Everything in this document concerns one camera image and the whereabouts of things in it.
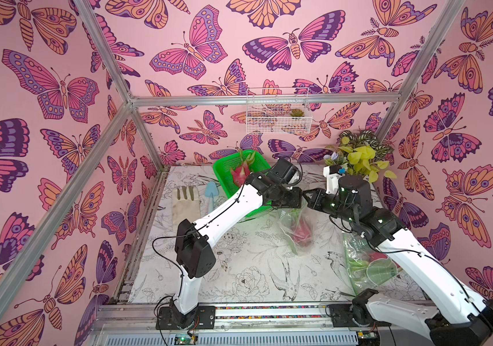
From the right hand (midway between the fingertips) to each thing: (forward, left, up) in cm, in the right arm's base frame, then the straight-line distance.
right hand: (303, 190), depth 70 cm
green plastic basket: (+35, +33, -25) cm, 54 cm away
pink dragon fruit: (+28, +23, -21) cm, 42 cm away
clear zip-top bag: (-16, -26, -24) cm, 39 cm away
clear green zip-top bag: (0, +3, -19) cm, 19 cm away
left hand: (+1, -2, -8) cm, 9 cm away
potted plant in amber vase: (+23, -27, -5) cm, 36 cm away
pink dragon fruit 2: (-3, -3, -24) cm, 25 cm away
